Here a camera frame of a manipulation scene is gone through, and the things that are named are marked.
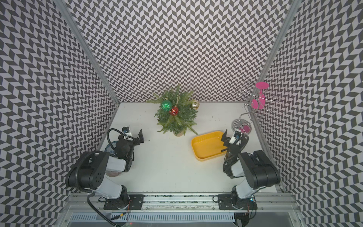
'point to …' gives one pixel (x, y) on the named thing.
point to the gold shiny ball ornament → (195, 104)
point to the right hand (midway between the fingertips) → (233, 133)
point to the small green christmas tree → (178, 125)
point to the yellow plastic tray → (208, 146)
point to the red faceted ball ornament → (174, 111)
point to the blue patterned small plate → (108, 149)
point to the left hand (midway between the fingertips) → (134, 131)
